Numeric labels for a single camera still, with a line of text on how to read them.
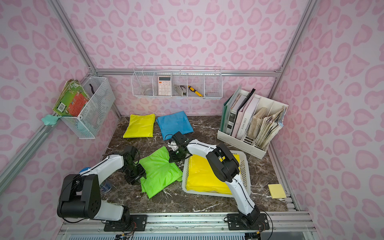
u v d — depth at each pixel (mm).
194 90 977
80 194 480
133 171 745
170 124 1134
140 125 1130
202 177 802
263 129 882
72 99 723
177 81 1007
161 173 871
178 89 1005
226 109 843
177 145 905
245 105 839
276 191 849
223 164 561
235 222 726
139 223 730
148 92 955
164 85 951
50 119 620
